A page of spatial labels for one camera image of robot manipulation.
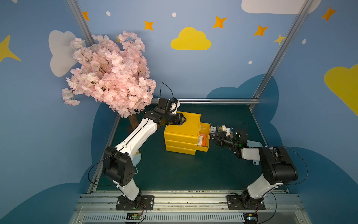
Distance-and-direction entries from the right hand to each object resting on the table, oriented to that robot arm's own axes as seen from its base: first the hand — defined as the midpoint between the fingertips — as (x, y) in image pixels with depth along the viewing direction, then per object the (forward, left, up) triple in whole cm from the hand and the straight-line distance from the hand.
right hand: (211, 135), depth 89 cm
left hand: (+3, +19, +12) cm, 23 cm away
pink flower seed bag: (+13, -8, -11) cm, 19 cm away
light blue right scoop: (+3, -34, -15) cm, 38 cm away
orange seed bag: (-2, +5, -3) cm, 7 cm away
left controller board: (-46, +42, -13) cm, 63 cm away
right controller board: (-42, -20, -15) cm, 49 cm away
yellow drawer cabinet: (-9, +18, +8) cm, 22 cm away
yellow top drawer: (+7, +4, -3) cm, 9 cm away
